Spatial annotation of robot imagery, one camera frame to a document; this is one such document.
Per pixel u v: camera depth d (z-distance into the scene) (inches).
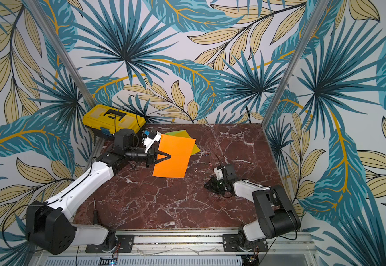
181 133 45.1
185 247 28.8
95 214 32.0
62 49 31.7
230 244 28.8
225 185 28.0
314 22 28.8
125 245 29.1
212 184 31.6
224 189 27.1
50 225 15.3
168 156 27.5
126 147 23.9
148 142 25.2
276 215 17.4
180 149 26.8
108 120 38.5
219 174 33.9
